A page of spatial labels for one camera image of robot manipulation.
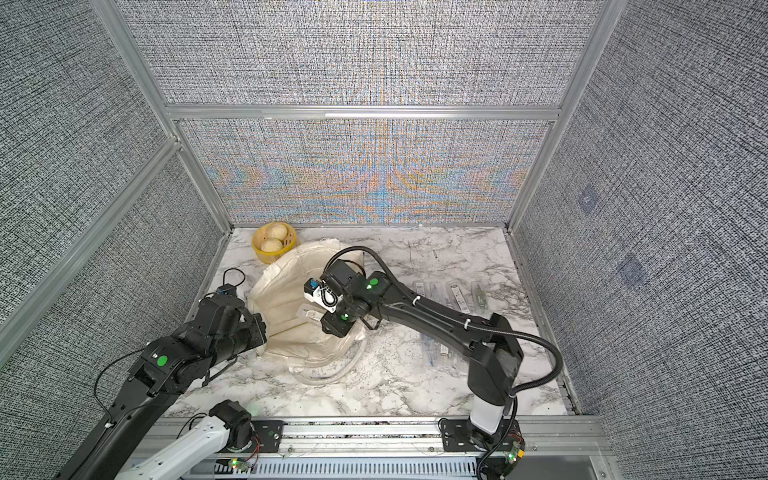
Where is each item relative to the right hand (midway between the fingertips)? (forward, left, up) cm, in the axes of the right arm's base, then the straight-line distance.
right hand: (329, 314), depth 76 cm
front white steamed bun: (+33, +26, -13) cm, 44 cm away
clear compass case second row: (-5, -31, -17) cm, 36 cm away
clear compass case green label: (+13, -46, -17) cm, 51 cm away
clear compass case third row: (+1, +5, 0) cm, 5 cm away
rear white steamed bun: (+40, +25, -12) cm, 49 cm away
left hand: (-4, +12, +4) cm, 13 cm away
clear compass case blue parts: (-2, -27, -17) cm, 32 cm away
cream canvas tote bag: (-1, +12, -15) cm, 19 cm away
